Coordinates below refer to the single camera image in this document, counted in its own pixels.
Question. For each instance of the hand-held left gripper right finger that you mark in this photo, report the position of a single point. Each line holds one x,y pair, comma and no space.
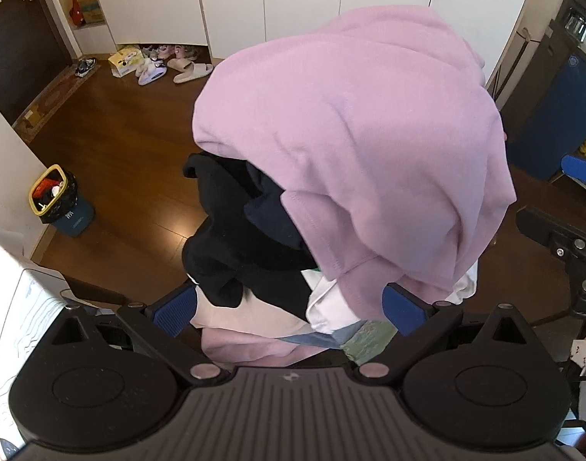
403,314

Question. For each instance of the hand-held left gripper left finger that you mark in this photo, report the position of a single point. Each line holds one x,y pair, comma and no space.
175,314

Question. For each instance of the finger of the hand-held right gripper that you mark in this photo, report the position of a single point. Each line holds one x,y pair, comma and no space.
547,230

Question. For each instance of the purple long-sleeve sweater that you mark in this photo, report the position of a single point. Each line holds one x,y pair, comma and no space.
360,129

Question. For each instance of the green printed cloth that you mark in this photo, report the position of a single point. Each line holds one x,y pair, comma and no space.
369,345

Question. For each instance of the blue chair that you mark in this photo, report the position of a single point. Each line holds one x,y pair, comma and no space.
583,170

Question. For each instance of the pink garment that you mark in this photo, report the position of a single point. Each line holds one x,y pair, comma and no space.
245,341

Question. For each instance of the white garment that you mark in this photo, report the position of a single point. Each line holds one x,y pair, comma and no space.
326,312

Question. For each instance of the black garment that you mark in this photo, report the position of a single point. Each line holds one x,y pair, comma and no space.
225,249

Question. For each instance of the light blue garment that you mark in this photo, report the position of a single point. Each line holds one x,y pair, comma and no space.
321,341

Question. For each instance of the dark blue panel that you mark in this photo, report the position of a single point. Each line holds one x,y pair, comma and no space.
557,115

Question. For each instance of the navy garment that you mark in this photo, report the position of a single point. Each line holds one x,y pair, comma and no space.
269,216

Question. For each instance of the trash bin with yellow rim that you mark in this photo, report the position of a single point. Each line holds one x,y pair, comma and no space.
76,221

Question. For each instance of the dark shelf rack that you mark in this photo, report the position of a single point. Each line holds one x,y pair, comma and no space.
562,33

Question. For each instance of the brown doormat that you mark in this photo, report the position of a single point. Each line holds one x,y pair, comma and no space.
52,105

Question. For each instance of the beige slipper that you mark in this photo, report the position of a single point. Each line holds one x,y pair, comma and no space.
193,73
181,63

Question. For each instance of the white and purple shoes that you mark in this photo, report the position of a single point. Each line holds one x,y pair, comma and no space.
151,73

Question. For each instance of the yellow tissue box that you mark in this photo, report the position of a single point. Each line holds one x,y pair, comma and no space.
124,62

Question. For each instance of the dark sneakers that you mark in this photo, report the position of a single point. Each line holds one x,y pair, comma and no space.
85,67

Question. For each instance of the row of shoes under cabinet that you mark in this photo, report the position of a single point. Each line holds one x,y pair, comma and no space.
172,51

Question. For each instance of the dark door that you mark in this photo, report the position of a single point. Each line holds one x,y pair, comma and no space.
19,48

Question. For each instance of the cardboard box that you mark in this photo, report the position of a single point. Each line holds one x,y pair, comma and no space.
88,2

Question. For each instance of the open shelf nook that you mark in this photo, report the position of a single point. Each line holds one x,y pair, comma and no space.
57,9

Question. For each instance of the white wall cabinet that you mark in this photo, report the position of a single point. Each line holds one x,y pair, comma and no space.
297,9

